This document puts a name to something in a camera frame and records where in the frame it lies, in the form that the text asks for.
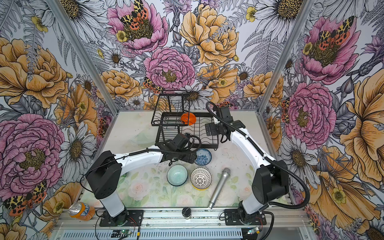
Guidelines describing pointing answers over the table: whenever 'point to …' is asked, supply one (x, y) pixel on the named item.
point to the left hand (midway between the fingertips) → (187, 158)
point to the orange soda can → (81, 211)
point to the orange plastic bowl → (184, 118)
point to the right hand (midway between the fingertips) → (215, 130)
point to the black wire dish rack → (171, 113)
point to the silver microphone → (225, 175)
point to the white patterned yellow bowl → (201, 178)
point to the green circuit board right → (255, 230)
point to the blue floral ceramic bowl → (204, 156)
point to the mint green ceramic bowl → (177, 175)
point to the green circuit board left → (125, 232)
